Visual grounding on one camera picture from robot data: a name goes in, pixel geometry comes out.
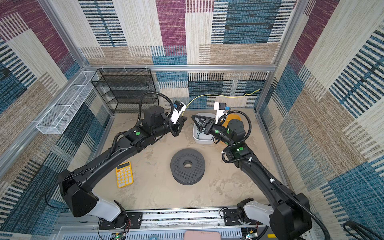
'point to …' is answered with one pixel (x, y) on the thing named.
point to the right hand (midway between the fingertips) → (194, 119)
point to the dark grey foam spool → (187, 176)
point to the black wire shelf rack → (122, 89)
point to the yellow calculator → (124, 176)
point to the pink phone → (202, 235)
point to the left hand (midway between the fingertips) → (186, 115)
